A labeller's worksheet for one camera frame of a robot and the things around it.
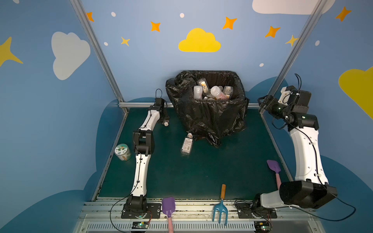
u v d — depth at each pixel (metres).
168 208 0.75
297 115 0.49
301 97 0.51
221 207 0.75
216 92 0.79
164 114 0.96
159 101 0.93
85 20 0.73
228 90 0.88
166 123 1.07
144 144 0.68
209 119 0.82
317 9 0.70
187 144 0.96
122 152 0.88
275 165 0.88
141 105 1.19
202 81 0.91
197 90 0.81
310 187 0.39
